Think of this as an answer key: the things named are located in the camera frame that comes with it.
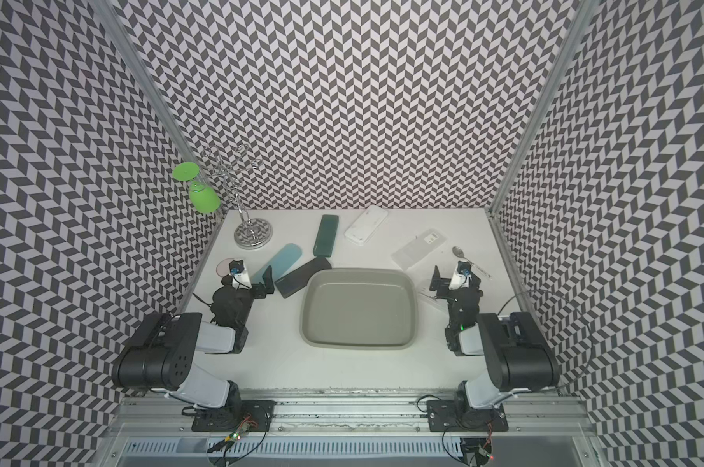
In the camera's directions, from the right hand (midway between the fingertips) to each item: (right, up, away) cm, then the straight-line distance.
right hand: (451, 271), depth 90 cm
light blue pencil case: (-57, +2, +12) cm, 59 cm away
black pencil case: (-51, -4, +4) cm, 51 cm away
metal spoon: (+7, +5, +14) cm, 17 cm away
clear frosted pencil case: (-6, -10, +4) cm, 12 cm away
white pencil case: (-27, +16, +21) cm, 38 cm away
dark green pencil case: (-42, +11, +20) cm, 48 cm away
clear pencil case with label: (-6, +8, +16) cm, 19 cm away
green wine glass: (-79, +24, +2) cm, 83 cm away
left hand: (-62, +1, +1) cm, 62 cm away
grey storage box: (-28, -11, -1) cm, 30 cm away
